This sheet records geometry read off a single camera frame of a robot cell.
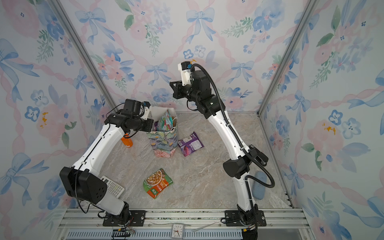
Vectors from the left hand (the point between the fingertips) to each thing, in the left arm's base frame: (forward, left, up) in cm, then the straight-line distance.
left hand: (152, 123), depth 81 cm
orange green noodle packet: (-25, -1, -24) cm, 35 cm away
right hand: (+6, -12, +22) cm, 25 cm away
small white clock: (-46, -16, -22) cm, 54 cm away
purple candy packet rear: (0, -20, -22) cm, 29 cm away
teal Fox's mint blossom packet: (+2, -7, -2) cm, 8 cm away
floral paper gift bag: (-7, -7, -4) cm, 10 cm away
